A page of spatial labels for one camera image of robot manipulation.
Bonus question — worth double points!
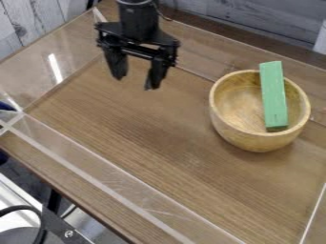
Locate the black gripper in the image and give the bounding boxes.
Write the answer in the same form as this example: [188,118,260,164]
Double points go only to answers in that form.
[95,22,180,90]

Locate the light wooden bowl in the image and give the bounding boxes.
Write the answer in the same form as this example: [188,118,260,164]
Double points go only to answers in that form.
[208,70,311,153]

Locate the green wooden block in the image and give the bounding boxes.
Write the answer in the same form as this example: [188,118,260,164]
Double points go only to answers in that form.
[259,61,288,132]

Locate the blue object at edge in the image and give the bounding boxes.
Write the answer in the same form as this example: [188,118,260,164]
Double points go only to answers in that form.
[0,101,16,112]

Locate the black table leg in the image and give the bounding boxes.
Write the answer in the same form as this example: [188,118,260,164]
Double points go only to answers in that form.
[47,190,63,214]

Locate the black metal clamp plate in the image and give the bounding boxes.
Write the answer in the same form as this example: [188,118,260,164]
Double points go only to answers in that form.
[41,209,95,244]

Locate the clear acrylic corner bracket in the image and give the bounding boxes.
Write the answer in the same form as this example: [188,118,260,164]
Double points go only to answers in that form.
[92,7,107,22]

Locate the clear acrylic tray wall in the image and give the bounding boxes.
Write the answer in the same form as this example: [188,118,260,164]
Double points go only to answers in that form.
[0,12,326,244]

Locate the black cable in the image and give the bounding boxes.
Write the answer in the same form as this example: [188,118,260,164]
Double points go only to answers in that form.
[0,204,48,244]

